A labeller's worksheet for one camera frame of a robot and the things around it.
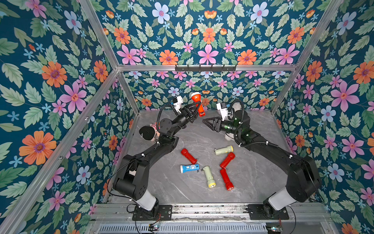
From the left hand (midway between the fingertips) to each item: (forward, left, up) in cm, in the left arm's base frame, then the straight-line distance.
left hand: (201, 105), depth 65 cm
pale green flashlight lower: (-22, -4, -38) cm, 45 cm away
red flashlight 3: (-24, -14, -39) cm, 48 cm away
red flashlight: (-2, +10, -40) cm, 41 cm away
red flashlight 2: (-10, -15, -40) cm, 44 cm away
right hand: (+2, -4, -11) cm, 12 cm away
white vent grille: (-44, -15, -42) cm, 63 cm away
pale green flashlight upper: (-2, -16, -40) cm, 43 cm away
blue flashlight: (-13, +8, -39) cm, 42 cm away
